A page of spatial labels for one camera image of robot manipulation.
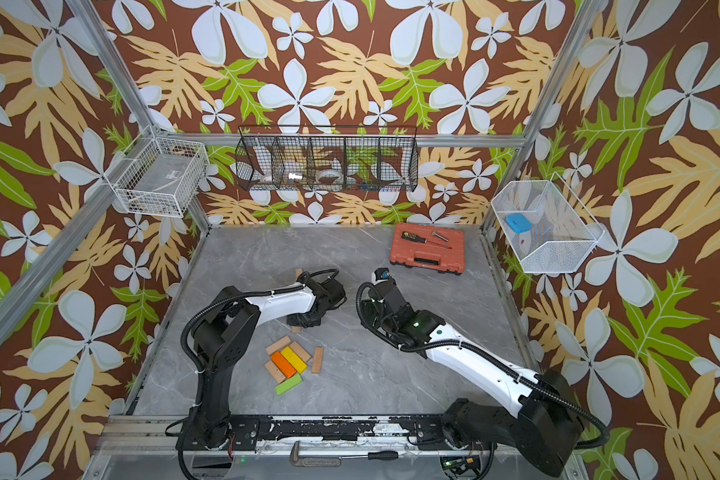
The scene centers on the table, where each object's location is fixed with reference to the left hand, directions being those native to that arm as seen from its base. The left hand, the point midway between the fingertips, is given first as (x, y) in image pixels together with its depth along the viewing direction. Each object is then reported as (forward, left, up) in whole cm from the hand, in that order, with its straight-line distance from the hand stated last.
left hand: (305, 317), depth 95 cm
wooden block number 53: (-10, +7, +1) cm, 12 cm away
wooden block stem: (-5, +2, +2) cm, 6 cm away
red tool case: (+26, -47, +5) cm, 54 cm away
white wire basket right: (+15, -70, +27) cm, 77 cm away
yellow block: (-14, +1, +1) cm, 14 cm away
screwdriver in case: (+29, -36, +7) cm, 47 cm away
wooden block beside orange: (-18, +6, +1) cm, 19 cm away
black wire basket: (+43, -4, +31) cm, 53 cm away
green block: (-21, +2, 0) cm, 21 cm away
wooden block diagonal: (-14, -5, +1) cm, 15 cm away
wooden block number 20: (+17, +4, +1) cm, 17 cm away
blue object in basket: (+18, -65, +25) cm, 72 cm away
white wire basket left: (+27, +41, +35) cm, 60 cm away
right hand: (-4, -19, +15) cm, 25 cm away
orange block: (-16, +4, +1) cm, 16 cm away
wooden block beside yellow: (-12, 0, +2) cm, 12 cm away
